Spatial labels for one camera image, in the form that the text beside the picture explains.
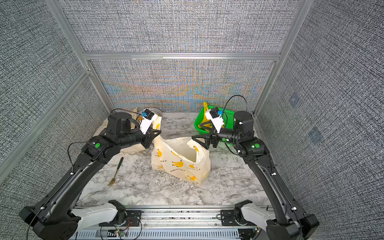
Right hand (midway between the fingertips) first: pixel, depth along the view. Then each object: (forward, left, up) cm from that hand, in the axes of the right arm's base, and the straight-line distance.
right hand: (198, 127), depth 61 cm
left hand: (+2, +16, -4) cm, 16 cm away
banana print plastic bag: (-10, +4, -10) cm, 14 cm away
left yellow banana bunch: (+33, -7, -33) cm, 47 cm away
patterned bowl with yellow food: (+45, +31, -36) cm, 66 cm away
